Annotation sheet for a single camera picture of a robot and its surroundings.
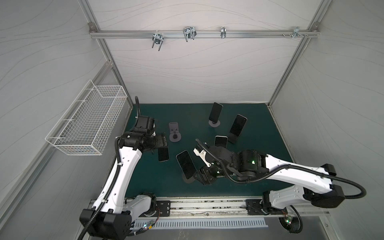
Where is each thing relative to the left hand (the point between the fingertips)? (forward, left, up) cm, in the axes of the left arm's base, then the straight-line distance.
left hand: (162, 139), depth 75 cm
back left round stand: (+16, -2, -21) cm, 27 cm away
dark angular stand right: (+16, -42, -22) cm, 50 cm away
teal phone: (-8, -13, -13) cm, 20 cm away
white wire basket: (0, +34, +10) cm, 35 cm away
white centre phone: (+4, -31, -7) cm, 32 cm away
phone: (+28, -30, -9) cm, 42 cm away
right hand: (-16, -19, +4) cm, 25 cm away
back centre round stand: (+26, -30, -21) cm, 45 cm away
